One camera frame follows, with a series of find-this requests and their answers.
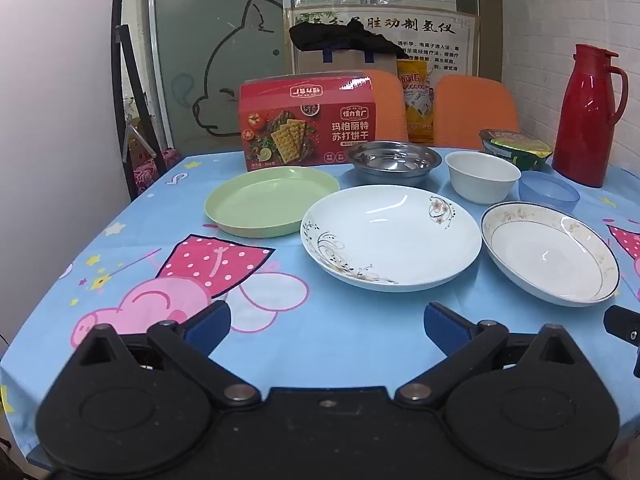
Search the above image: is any orange chair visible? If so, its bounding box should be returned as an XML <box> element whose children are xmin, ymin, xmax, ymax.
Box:
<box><xmin>350</xmin><ymin>70</ymin><xmax>410</xmax><ymax>143</ymax></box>
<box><xmin>433</xmin><ymin>75</ymin><xmax>520</xmax><ymax>151</ymax></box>

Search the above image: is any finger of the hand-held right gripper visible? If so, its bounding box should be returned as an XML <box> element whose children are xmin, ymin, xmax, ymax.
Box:
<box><xmin>603</xmin><ymin>305</ymin><xmax>640</xmax><ymax>377</ymax></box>

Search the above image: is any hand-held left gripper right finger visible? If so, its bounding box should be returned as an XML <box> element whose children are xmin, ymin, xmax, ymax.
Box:
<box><xmin>395</xmin><ymin>301</ymin><xmax>583</xmax><ymax>408</ymax></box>

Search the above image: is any blue translucent plastic bowl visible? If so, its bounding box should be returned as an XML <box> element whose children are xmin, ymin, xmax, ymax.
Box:
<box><xmin>518</xmin><ymin>170</ymin><xmax>581</xmax><ymax>207</ymax></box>

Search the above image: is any light green plate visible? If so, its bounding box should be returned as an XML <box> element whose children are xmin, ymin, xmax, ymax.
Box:
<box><xmin>204</xmin><ymin>166</ymin><xmax>341</xmax><ymax>238</ymax></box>

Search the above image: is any yellow snack bag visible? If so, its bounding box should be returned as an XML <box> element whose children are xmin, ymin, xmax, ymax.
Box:
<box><xmin>397</xmin><ymin>59</ymin><xmax>440</xmax><ymax>143</ymax></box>

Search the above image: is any white gold-rimmed deep plate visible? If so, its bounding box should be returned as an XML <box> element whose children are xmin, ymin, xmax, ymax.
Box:
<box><xmin>480</xmin><ymin>201</ymin><xmax>621</xmax><ymax>307</ymax></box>

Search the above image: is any cardboard box with black cloth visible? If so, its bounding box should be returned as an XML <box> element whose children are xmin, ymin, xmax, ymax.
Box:
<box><xmin>289</xmin><ymin>21</ymin><xmax>408</xmax><ymax>60</ymax></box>

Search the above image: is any green instant noodle cup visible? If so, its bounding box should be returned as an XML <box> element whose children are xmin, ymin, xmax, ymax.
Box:
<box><xmin>478</xmin><ymin>129</ymin><xmax>555</xmax><ymax>172</ymax></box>

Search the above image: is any red cracker box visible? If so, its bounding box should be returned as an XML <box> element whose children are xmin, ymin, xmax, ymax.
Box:
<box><xmin>238</xmin><ymin>76</ymin><xmax>377</xmax><ymax>173</ymax></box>

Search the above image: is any stainless steel bowl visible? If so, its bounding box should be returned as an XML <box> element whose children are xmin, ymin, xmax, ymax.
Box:
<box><xmin>347</xmin><ymin>141</ymin><xmax>443</xmax><ymax>188</ymax></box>

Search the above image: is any framed text wall poster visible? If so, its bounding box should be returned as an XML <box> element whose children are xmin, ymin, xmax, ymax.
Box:
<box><xmin>284</xmin><ymin>7</ymin><xmax>480</xmax><ymax>81</ymax></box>

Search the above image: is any blue cartoon printed tablecloth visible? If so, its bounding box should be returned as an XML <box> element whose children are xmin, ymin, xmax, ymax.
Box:
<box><xmin>0</xmin><ymin>147</ymin><xmax>640</xmax><ymax>466</ymax></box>

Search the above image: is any pink floral box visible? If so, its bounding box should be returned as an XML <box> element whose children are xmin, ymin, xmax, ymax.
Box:
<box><xmin>131</xmin><ymin>149</ymin><xmax>182</xmax><ymax>193</ymax></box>

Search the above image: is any black metal rack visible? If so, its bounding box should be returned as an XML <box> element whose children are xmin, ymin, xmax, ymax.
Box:
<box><xmin>112</xmin><ymin>0</ymin><xmax>171</xmax><ymax>201</ymax></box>

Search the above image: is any red thermos jug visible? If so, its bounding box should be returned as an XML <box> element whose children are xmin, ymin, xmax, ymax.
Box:
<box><xmin>551</xmin><ymin>43</ymin><xmax>629</xmax><ymax>188</ymax></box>

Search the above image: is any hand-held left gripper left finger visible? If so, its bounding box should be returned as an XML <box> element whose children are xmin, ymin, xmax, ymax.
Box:
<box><xmin>75</xmin><ymin>300</ymin><xmax>262</xmax><ymax>408</ymax></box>

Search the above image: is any large white floral plate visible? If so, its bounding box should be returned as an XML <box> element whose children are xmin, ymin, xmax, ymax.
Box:
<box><xmin>300</xmin><ymin>185</ymin><xmax>483</xmax><ymax>292</ymax></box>

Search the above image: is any cardboard box with blue handles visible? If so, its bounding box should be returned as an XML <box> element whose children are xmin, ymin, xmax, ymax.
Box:
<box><xmin>296</xmin><ymin>47</ymin><xmax>398</xmax><ymax>78</ymax></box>

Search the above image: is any white ceramic bowl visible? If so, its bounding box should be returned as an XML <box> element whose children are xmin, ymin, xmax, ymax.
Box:
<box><xmin>444</xmin><ymin>151</ymin><xmax>522</xmax><ymax>205</ymax></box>

